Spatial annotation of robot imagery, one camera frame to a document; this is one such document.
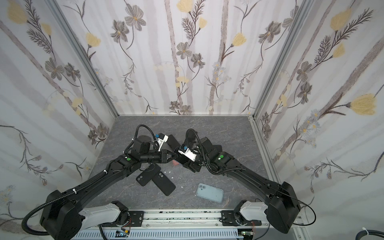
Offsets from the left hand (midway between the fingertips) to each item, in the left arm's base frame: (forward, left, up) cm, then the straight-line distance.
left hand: (174, 153), depth 75 cm
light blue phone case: (-14, -20, -21) cm, 32 cm away
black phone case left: (-5, +20, -22) cm, 30 cm away
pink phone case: (-4, 0, -3) cm, 5 cm away
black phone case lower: (-8, +7, -22) cm, 24 cm away
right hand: (0, -5, -2) cm, 6 cm away
